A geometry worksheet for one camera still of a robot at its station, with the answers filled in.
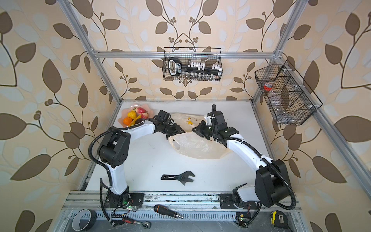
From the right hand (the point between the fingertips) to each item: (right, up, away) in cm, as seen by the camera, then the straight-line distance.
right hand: (191, 129), depth 81 cm
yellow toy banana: (-42, +3, +22) cm, 47 cm away
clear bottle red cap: (+46, +12, -6) cm, 48 cm away
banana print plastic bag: (0, -7, -4) cm, 8 cm away
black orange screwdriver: (-15, -38, -11) cm, 42 cm away
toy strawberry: (-35, +8, +24) cm, 43 cm away
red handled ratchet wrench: (-21, -43, -14) cm, 50 cm away
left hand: (-5, -3, +9) cm, 11 cm away
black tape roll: (-53, -43, -11) cm, 69 cm away
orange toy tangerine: (-46, +4, +21) cm, 51 cm away
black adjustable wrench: (-5, -28, +2) cm, 28 cm away
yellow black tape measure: (+41, -41, -14) cm, 60 cm away
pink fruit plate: (-49, +10, +24) cm, 56 cm away
